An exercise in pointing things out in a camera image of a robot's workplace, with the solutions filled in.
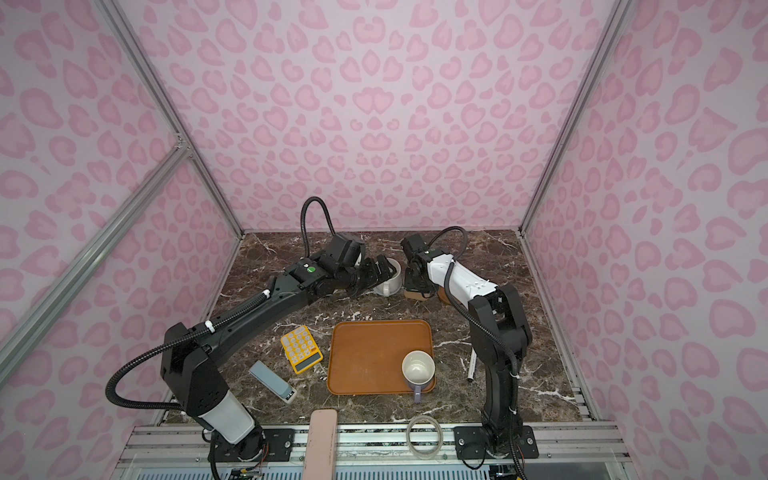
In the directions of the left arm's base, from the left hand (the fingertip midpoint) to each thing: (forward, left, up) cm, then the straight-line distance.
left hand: (390, 272), depth 78 cm
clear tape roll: (-35, -11, -24) cm, 44 cm away
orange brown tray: (-13, +8, -24) cm, 29 cm away
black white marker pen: (-15, -23, -23) cm, 36 cm away
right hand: (+7, -8, -16) cm, 19 cm away
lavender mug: (-17, -7, -23) cm, 30 cm away
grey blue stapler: (-21, +32, -20) cm, 43 cm away
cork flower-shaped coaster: (+7, -8, -23) cm, 25 cm away
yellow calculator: (-11, +27, -22) cm, 37 cm away
